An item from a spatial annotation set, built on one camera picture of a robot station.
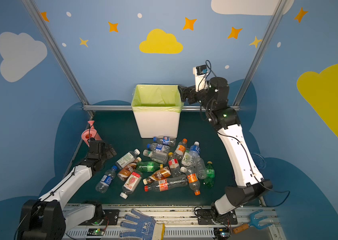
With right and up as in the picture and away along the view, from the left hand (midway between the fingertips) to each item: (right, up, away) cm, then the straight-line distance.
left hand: (109, 151), depth 88 cm
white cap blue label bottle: (+52, 0, +1) cm, 52 cm away
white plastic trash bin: (+27, +16, +8) cm, 32 cm away
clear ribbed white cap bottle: (+56, -11, +3) cm, 57 cm away
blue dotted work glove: (+24, -35, -17) cm, 46 cm away
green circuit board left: (+1, -36, -17) cm, 40 cm away
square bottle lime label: (+47, -6, +3) cm, 47 cm away
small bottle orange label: (+50, -17, -6) cm, 53 cm away
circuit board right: (+62, -37, -17) cm, 74 cm away
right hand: (+45, +34, -24) cm, 61 cm away
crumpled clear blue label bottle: (+35, +5, +11) cm, 37 cm away
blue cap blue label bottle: (-2, -19, -4) cm, 20 cm away
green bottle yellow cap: (+59, -16, -5) cm, 61 cm away
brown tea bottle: (+10, -11, -3) cm, 16 cm away
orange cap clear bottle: (+44, 0, +8) cm, 44 cm away
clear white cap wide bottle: (+30, -5, +8) cm, 31 cm away
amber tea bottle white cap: (+32, -13, -4) cm, 35 cm away
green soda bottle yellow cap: (+24, -9, -1) cm, 26 cm away
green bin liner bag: (+28, +35, +14) cm, 46 cm away
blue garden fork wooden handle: (+79, -33, -14) cm, 87 cm away
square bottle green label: (+10, -6, +3) cm, 12 cm away
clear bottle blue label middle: (+30, +1, +8) cm, 31 cm away
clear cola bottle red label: (+34, -17, -8) cm, 39 cm away
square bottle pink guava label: (+15, -17, -6) cm, 24 cm away
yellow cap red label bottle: (+39, -11, +4) cm, 41 cm away
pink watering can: (-13, +11, +4) cm, 17 cm away
